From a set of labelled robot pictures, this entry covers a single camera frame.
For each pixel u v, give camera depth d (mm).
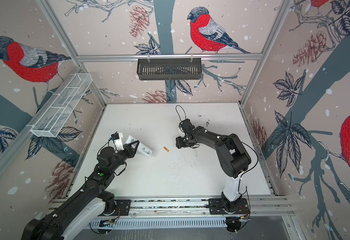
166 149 951
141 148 814
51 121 714
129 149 709
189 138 701
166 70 1067
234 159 497
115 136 712
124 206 730
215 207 726
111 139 709
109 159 613
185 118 780
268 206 763
